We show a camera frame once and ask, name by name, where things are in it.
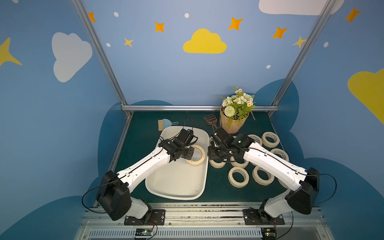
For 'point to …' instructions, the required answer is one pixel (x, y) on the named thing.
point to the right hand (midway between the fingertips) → (212, 152)
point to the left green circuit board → (143, 232)
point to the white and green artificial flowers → (237, 107)
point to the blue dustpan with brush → (162, 124)
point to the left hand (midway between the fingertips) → (188, 149)
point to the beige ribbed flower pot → (235, 126)
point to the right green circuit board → (269, 232)
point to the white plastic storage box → (180, 179)
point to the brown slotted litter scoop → (211, 119)
